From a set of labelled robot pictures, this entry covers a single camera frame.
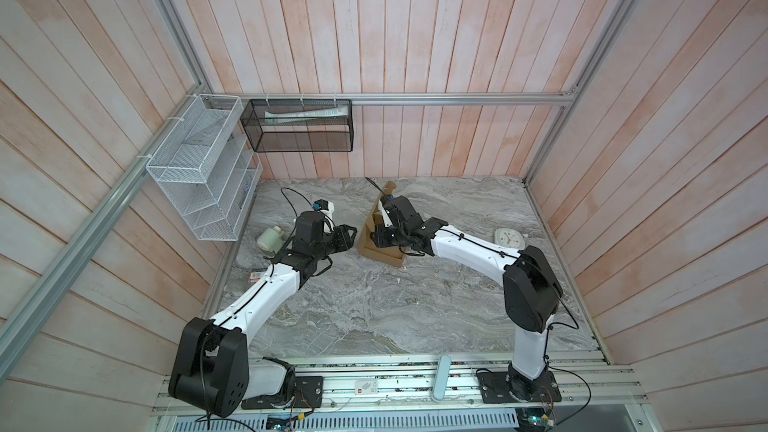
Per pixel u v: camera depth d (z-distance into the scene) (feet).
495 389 2.39
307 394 2.41
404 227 2.26
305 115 2.96
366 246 2.96
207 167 2.25
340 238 2.45
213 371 1.33
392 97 3.16
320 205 2.50
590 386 2.50
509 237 3.31
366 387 2.41
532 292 1.59
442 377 2.40
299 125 3.43
